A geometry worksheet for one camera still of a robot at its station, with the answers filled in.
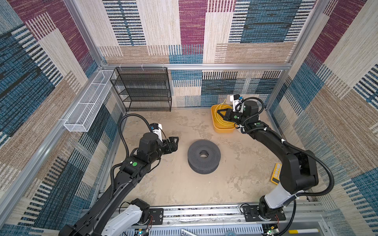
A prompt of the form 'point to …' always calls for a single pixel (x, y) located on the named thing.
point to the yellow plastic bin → (220, 125)
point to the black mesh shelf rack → (143, 89)
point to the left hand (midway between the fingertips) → (173, 138)
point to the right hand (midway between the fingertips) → (217, 112)
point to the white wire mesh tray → (83, 115)
